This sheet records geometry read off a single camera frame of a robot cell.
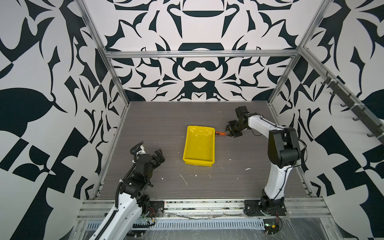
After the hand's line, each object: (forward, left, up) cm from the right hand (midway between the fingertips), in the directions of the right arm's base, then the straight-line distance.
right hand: (224, 128), depth 97 cm
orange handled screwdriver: (-1, +4, -4) cm, 6 cm away
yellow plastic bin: (-9, +16, -6) cm, 20 cm away
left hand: (-18, +41, +6) cm, 45 cm away
